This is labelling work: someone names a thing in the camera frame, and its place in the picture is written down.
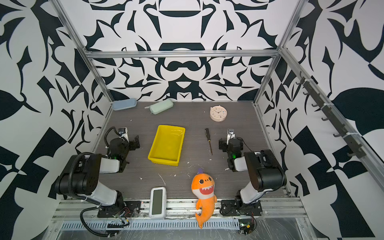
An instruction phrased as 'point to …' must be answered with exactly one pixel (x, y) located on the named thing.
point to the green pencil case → (161, 107)
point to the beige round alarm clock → (218, 113)
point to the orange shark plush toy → (202, 186)
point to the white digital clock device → (158, 203)
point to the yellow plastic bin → (167, 146)
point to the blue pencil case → (125, 103)
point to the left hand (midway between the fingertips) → (129, 134)
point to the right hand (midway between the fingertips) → (231, 136)
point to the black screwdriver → (208, 135)
